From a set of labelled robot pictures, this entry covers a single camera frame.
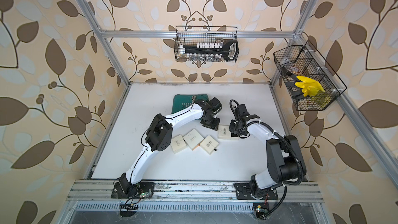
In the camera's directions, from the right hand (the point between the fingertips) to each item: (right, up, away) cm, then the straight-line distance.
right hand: (234, 129), depth 92 cm
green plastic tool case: (-34, +16, +11) cm, 39 cm away
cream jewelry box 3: (-6, -2, -1) cm, 7 cm away
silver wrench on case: (-25, +19, +12) cm, 34 cm away
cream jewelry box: (-24, -5, -3) cm, 25 cm away
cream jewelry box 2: (-15, -8, -6) cm, 18 cm away
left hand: (-12, +2, +1) cm, 12 cm away
